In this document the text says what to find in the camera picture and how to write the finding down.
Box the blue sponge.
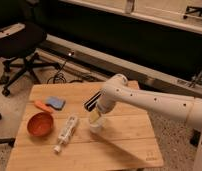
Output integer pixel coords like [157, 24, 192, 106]
[45, 96, 65, 110]

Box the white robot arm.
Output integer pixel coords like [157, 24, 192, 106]
[89, 74, 202, 171]

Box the black striped block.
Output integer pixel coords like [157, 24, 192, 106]
[84, 92, 101, 111]

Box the white plastic cup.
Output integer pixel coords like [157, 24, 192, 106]
[90, 117, 105, 133]

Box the clear plastic bottle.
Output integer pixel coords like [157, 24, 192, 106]
[54, 115, 79, 153]

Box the orange scoop bowl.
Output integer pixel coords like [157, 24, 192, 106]
[27, 100, 54, 137]

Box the black office chair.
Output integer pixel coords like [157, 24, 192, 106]
[0, 0, 60, 96]

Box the dark tripod stand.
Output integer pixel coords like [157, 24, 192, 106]
[189, 70, 202, 88]

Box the office chair base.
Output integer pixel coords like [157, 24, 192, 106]
[183, 6, 202, 19]

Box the black floor cable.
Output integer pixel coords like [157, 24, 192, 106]
[46, 50, 95, 85]

